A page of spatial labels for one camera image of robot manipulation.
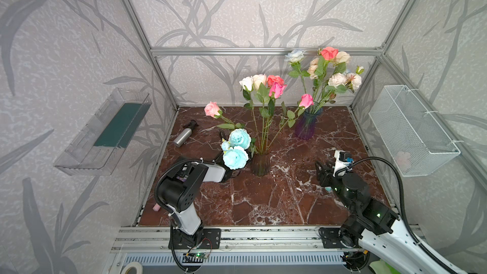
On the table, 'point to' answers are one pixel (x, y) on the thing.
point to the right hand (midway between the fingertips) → (320, 156)
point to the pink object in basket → (403, 160)
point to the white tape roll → (137, 265)
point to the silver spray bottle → (186, 134)
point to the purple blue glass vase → (305, 125)
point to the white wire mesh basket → (415, 137)
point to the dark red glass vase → (260, 164)
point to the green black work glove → (381, 267)
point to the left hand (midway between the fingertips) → (257, 148)
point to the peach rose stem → (312, 70)
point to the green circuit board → (197, 255)
